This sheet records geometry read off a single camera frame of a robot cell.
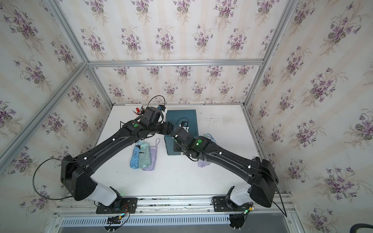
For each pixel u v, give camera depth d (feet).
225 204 2.13
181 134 1.83
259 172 1.38
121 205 2.23
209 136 3.32
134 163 2.74
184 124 2.23
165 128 2.31
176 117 2.52
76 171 1.32
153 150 2.99
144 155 2.77
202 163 2.77
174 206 2.43
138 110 3.25
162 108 2.32
